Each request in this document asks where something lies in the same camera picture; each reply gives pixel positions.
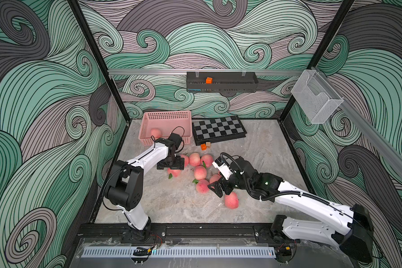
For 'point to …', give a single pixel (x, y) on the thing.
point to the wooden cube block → (208, 144)
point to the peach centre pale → (194, 159)
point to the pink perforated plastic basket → (168, 122)
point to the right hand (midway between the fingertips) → (216, 179)
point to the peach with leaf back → (186, 159)
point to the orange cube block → (204, 147)
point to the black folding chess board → (219, 129)
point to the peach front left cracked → (202, 187)
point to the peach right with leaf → (207, 160)
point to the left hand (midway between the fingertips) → (173, 166)
